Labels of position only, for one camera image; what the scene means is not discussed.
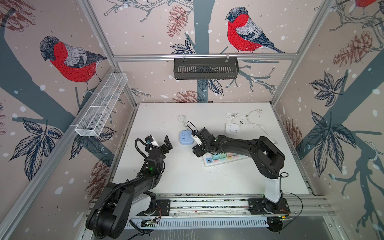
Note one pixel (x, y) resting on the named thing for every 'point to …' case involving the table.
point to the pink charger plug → (229, 154)
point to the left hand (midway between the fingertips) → (160, 138)
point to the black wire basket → (205, 68)
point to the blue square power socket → (185, 137)
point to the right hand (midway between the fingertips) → (196, 150)
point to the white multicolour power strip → (208, 161)
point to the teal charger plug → (216, 157)
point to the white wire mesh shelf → (91, 123)
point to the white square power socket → (232, 128)
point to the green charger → (223, 155)
